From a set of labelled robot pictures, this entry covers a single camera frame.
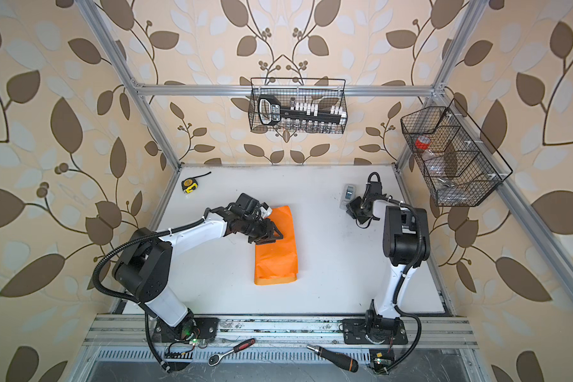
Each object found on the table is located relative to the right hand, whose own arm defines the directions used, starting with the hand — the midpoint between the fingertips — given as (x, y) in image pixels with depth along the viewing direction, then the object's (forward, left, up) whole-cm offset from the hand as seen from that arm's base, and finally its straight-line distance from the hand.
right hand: (348, 209), depth 104 cm
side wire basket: (-8, -28, +34) cm, 45 cm away
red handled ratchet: (-52, +49, +1) cm, 72 cm away
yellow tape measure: (+15, +73, +4) cm, 75 cm away
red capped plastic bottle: (+9, -25, +29) cm, 39 cm away
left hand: (-17, +30, +10) cm, 36 cm away
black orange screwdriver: (-54, +12, +2) cm, 55 cm away
